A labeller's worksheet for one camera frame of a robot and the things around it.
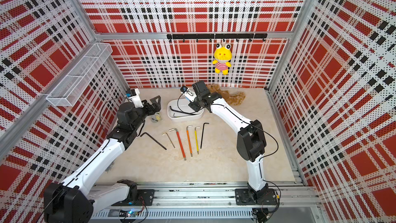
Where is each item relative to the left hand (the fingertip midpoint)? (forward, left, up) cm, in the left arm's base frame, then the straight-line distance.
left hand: (155, 98), depth 78 cm
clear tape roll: (+4, +7, -23) cm, 24 cm away
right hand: (+6, -20, -9) cm, 23 cm away
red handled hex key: (-11, -9, -28) cm, 32 cm away
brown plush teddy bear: (+15, -46, -18) cm, 51 cm away
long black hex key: (-10, +7, -28) cm, 30 cm away
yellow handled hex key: (-10, -20, -28) cm, 36 cm away
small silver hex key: (-5, 0, -28) cm, 28 cm away
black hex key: (-6, -24, -28) cm, 37 cm away
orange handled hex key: (-1, -14, -27) cm, 31 cm away
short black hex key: (+11, -8, -29) cm, 32 cm away
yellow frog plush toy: (+29, -37, +7) cm, 47 cm away
